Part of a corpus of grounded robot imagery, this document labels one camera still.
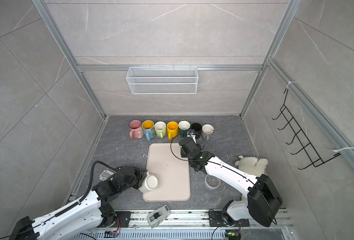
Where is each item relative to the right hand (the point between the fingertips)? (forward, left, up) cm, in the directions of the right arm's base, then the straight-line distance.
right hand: (187, 144), depth 84 cm
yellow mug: (+16, +9, -7) cm, 20 cm away
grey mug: (+17, -15, -9) cm, 24 cm away
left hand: (-11, +21, -3) cm, 24 cm away
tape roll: (-17, -14, -16) cm, 27 cm away
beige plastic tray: (-10, +9, -16) cm, 21 cm away
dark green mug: (+20, +1, -8) cm, 22 cm away
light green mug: (+18, +17, -7) cm, 26 cm away
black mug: (+17, -8, -7) cm, 21 cm away
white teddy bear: (-11, -36, -7) cm, 39 cm away
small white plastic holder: (-11, +49, -13) cm, 52 cm away
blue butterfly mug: (+15, +25, -6) cm, 29 cm away
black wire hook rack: (-14, -51, +17) cm, 55 cm away
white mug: (-19, +20, -7) cm, 29 cm away
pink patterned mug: (+15, +33, -6) cm, 37 cm away
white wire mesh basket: (+44, +15, +15) cm, 48 cm away
